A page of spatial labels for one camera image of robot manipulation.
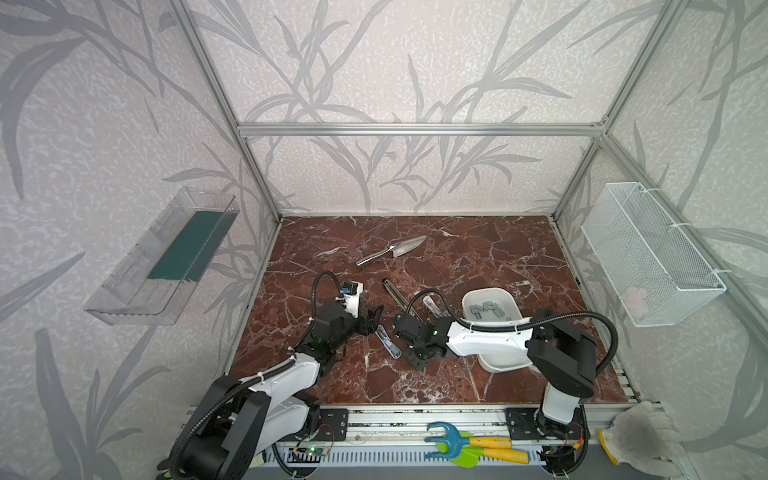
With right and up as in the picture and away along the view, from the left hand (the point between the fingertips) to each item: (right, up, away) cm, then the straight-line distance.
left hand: (378, 296), depth 86 cm
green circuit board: (-15, -34, -15) cm, 40 cm away
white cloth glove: (+66, -31, -15) cm, 74 cm away
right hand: (+10, -14, +1) cm, 18 cm away
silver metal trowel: (+5, +13, +22) cm, 26 cm away
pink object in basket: (+64, +2, -14) cm, 66 cm away
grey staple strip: (+35, -5, +10) cm, 36 cm away
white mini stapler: (+17, -5, +10) cm, 21 cm away
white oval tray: (+40, -3, +6) cm, 40 cm away
